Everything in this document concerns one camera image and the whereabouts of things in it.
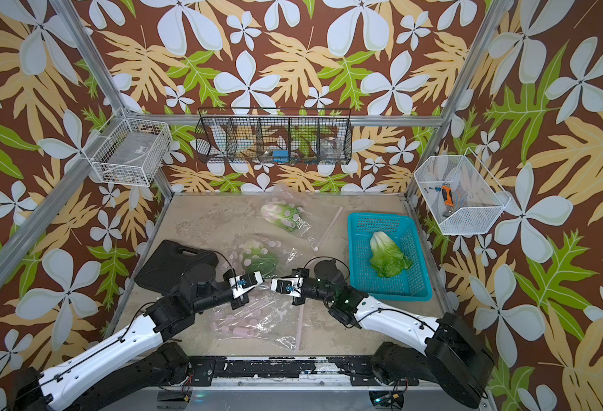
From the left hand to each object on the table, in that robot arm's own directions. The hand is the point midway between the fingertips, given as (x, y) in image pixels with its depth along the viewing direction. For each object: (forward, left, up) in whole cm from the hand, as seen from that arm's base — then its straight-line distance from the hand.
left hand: (261, 273), depth 73 cm
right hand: (0, -4, -2) cm, 4 cm away
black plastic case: (+13, +39, -18) cm, 45 cm away
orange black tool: (+23, -60, +6) cm, 65 cm away
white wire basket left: (+37, +47, +15) cm, 62 cm away
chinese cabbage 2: (+8, +3, -7) cm, 11 cm away
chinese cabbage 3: (+31, -5, -12) cm, 34 cm away
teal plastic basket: (+5, -51, -18) cm, 54 cm away
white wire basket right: (+19, -65, +12) cm, 69 cm away
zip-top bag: (-8, -1, -20) cm, 21 cm away
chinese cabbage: (+12, -43, -12) cm, 46 cm away
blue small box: (+44, -4, +9) cm, 45 cm away
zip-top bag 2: (+14, -7, -12) cm, 19 cm away
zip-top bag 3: (+32, -18, -15) cm, 39 cm away
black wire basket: (+53, -1, +11) cm, 55 cm away
